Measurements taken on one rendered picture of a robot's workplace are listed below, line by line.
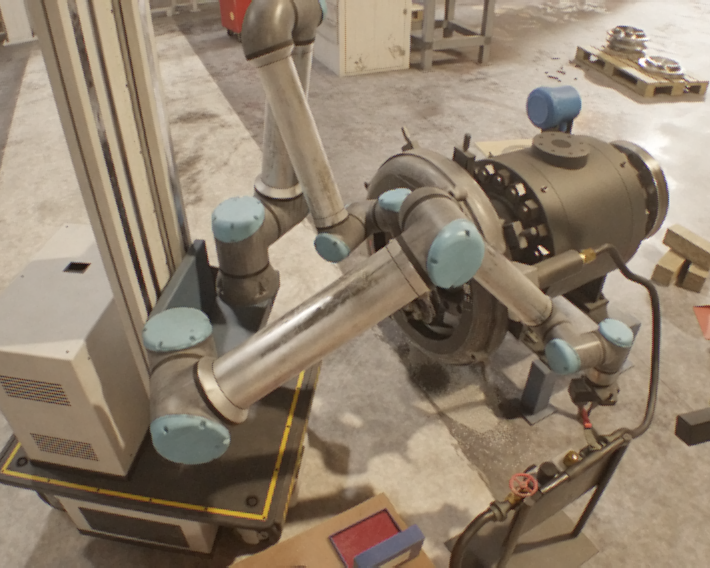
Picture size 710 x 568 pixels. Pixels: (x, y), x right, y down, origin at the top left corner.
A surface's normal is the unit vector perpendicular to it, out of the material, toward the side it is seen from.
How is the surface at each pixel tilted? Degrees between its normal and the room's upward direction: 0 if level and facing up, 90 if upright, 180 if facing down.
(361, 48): 90
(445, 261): 86
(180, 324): 5
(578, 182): 31
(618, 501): 0
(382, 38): 90
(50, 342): 0
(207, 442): 93
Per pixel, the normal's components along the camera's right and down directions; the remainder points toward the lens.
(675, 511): 0.00, -0.78
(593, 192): 0.32, -0.25
